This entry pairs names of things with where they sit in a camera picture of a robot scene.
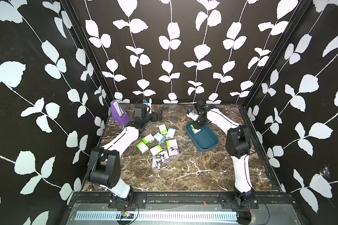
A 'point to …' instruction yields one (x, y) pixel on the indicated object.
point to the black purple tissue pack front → (156, 164)
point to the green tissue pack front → (195, 131)
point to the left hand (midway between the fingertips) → (157, 109)
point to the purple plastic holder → (115, 115)
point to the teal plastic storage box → (205, 139)
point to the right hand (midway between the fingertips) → (194, 123)
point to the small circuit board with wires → (125, 214)
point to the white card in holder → (118, 108)
